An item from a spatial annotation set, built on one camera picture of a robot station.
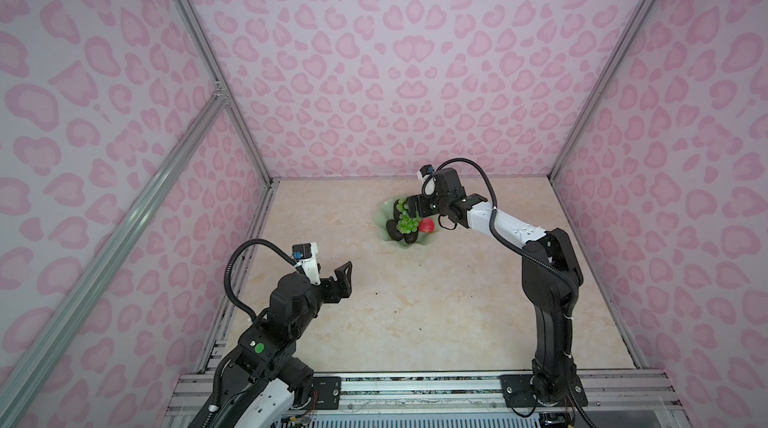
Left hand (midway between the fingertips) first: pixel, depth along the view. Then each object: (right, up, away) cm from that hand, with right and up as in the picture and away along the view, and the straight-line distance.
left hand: (337, 261), depth 72 cm
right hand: (+21, +16, +23) cm, 35 cm away
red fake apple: (+24, +7, +26) cm, 36 cm away
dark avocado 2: (+19, +3, +26) cm, 33 cm away
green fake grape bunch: (+17, +8, +20) cm, 28 cm away
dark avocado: (+13, +4, +29) cm, 32 cm away
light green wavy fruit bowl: (+10, +10, +33) cm, 36 cm away
